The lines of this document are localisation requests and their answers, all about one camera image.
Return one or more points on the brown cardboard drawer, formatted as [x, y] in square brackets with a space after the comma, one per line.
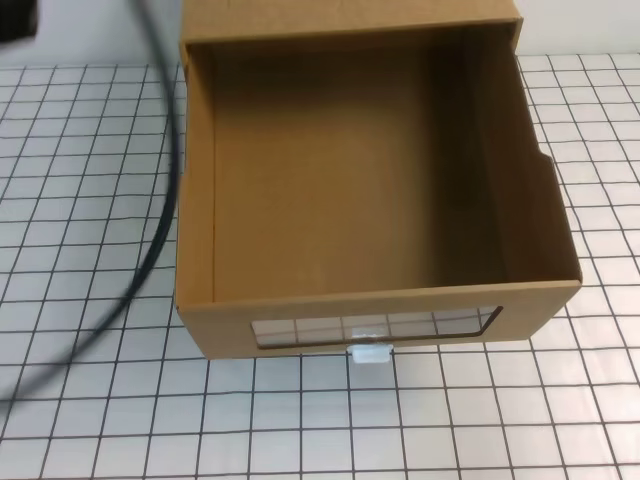
[366, 190]

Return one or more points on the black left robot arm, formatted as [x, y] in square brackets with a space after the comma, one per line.
[18, 20]

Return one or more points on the white drawer handle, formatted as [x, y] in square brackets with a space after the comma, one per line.
[370, 345]

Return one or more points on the upper brown cardboard box shell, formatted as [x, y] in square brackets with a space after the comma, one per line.
[215, 22]

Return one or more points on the white black-grid tablecloth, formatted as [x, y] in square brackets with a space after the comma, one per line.
[82, 181]

